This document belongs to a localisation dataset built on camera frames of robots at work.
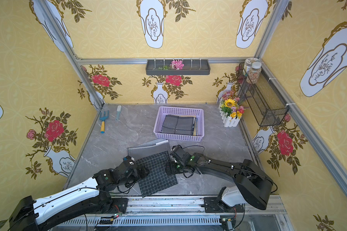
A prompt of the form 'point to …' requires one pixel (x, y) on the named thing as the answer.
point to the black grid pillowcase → (157, 180)
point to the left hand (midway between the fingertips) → (141, 172)
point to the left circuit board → (105, 221)
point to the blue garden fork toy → (103, 118)
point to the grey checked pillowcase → (179, 125)
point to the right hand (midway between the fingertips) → (172, 166)
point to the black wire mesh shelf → (268, 107)
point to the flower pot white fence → (231, 112)
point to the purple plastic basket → (180, 110)
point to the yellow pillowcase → (194, 125)
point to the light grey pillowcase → (149, 148)
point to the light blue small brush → (118, 109)
